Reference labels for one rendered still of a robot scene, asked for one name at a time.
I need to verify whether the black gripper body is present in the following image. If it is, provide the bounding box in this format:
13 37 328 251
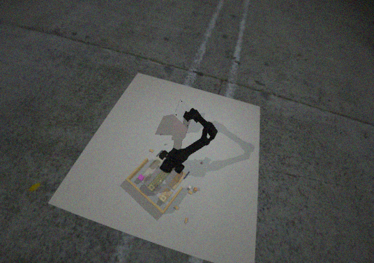
159 150 184 174

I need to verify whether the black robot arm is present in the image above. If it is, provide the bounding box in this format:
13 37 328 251
160 108 218 173

